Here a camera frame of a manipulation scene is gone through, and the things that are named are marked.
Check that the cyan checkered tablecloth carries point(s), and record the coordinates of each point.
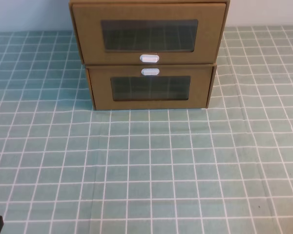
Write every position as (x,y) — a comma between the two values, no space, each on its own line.
(66,169)

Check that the cardboard shoebox drawer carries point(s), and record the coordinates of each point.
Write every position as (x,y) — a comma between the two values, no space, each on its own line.
(113,32)
(123,87)

